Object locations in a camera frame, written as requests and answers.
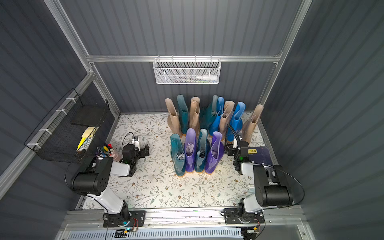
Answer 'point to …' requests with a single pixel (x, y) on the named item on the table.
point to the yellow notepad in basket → (86, 133)
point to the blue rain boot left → (215, 126)
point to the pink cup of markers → (106, 150)
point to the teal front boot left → (178, 154)
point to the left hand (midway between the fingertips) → (141, 145)
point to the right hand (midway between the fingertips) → (236, 143)
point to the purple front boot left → (190, 150)
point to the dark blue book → (259, 154)
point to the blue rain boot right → (235, 121)
